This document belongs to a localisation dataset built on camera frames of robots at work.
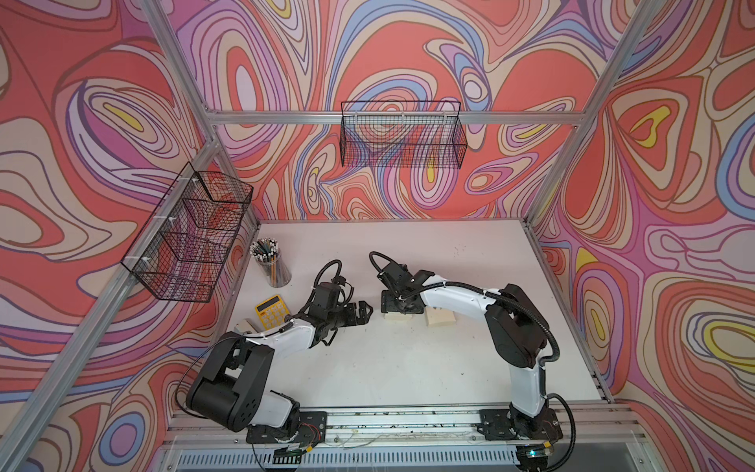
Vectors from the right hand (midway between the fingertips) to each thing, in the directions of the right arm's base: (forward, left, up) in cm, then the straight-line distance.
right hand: (398, 312), depth 92 cm
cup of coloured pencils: (+13, +39, +16) cm, 45 cm away
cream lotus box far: (-1, 0, 0) cm, 2 cm away
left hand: (-1, +10, +3) cm, 11 cm away
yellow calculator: (+2, +41, 0) cm, 41 cm away
